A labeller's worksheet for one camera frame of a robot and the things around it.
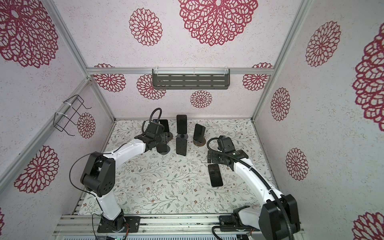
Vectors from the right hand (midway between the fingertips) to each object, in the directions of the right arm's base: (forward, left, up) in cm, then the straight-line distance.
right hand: (216, 154), depth 84 cm
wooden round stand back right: (+17, +10, -13) cm, 23 cm away
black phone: (+22, +32, +3) cm, 39 cm away
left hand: (+13, +34, -2) cm, 36 cm away
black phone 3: (+2, +31, +3) cm, 31 cm away
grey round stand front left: (+8, +32, -12) cm, 35 cm away
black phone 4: (+17, +22, -17) cm, 33 cm away
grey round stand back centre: (+23, +22, -12) cm, 34 cm away
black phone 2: (+24, +21, 0) cm, 32 cm away
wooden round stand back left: (+22, +30, -13) cm, 40 cm away
